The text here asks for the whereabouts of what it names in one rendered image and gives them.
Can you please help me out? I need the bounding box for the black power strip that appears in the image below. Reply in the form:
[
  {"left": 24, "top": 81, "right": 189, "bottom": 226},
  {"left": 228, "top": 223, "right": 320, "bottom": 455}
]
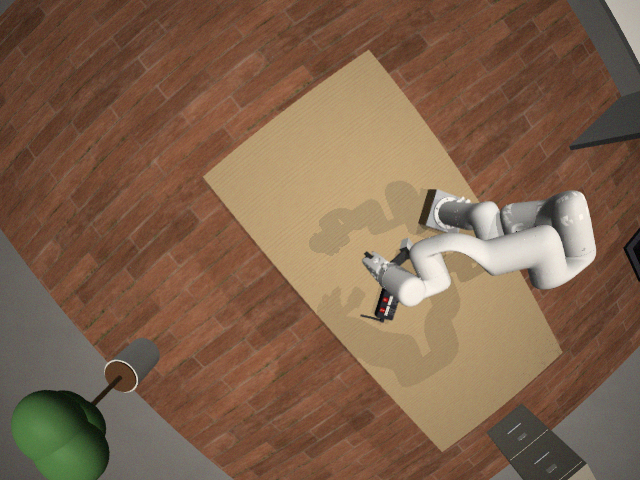
[{"left": 367, "top": 287, "right": 399, "bottom": 323}]

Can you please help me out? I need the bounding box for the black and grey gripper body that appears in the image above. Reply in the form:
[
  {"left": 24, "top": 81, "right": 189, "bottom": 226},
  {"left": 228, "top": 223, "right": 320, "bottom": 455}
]
[{"left": 362, "top": 251, "right": 390, "bottom": 283}]

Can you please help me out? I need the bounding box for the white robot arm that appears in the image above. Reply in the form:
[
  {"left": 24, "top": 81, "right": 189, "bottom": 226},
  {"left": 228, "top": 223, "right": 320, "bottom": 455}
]
[{"left": 378, "top": 190, "right": 596, "bottom": 307}]

